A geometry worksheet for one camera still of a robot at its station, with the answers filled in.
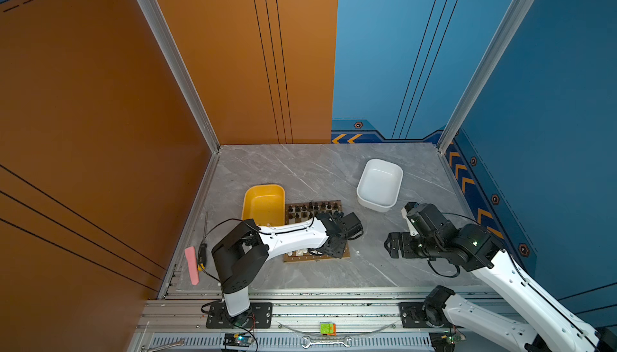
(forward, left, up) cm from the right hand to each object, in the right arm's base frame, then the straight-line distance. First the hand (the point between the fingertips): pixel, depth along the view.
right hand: (395, 246), depth 70 cm
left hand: (+5, +17, -14) cm, 23 cm away
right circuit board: (-21, -14, -19) cm, 32 cm away
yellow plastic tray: (+25, +45, -15) cm, 53 cm away
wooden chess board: (+19, +32, -13) cm, 39 cm away
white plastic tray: (+35, -4, -17) cm, 39 cm away
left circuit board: (-21, +47, -18) cm, 54 cm away
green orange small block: (-19, +20, -15) cm, 31 cm away
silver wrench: (-22, +26, -17) cm, 38 cm away
